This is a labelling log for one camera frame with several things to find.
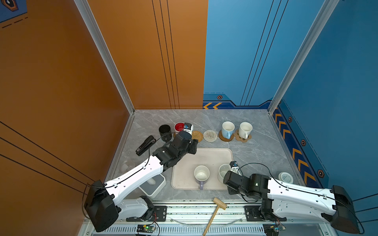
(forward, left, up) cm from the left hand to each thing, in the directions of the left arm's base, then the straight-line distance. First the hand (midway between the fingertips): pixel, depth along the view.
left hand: (195, 139), depth 78 cm
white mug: (+15, -33, -11) cm, 38 cm away
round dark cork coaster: (+14, -20, -19) cm, 31 cm away
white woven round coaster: (+17, -11, -20) cm, 28 cm away
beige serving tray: (-11, +7, -21) cm, 25 cm away
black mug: (+17, +21, -17) cm, 32 cm away
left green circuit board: (-37, +24, -23) cm, 50 cm away
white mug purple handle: (-10, -4, -21) cm, 24 cm away
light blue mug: (+15, -21, -10) cm, 28 cm away
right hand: (-20, -17, -15) cm, 30 cm away
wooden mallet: (-27, -13, -20) cm, 36 cm away
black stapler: (+7, +33, -19) cm, 38 cm away
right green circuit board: (-37, -37, -22) cm, 57 cm away
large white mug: (-11, -15, -12) cm, 22 cm away
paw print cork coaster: (+17, -29, -19) cm, 39 cm away
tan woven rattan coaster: (+18, -2, -21) cm, 27 cm away
